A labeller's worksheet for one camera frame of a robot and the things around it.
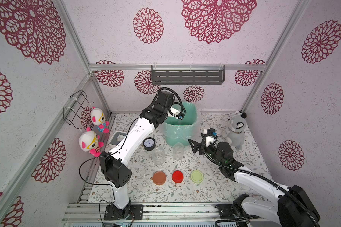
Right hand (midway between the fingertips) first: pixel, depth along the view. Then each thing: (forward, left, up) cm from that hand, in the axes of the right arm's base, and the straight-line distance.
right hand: (195, 136), depth 78 cm
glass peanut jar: (-1, +22, -22) cm, 31 cm away
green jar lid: (-14, -2, -23) cm, 27 cm away
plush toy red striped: (-4, +60, -2) cm, 60 cm away
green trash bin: (+3, +8, 0) cm, 9 cm away
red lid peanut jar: (+3, +9, -22) cm, 24 cm away
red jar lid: (-15, +9, -22) cm, 28 cm away
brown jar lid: (-15, +21, -22) cm, 34 cm away
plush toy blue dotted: (+16, +63, -3) cm, 65 cm away
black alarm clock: (+6, +29, -19) cm, 35 cm away
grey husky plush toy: (+10, -28, -12) cm, 32 cm away
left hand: (+15, +19, +13) cm, 27 cm away
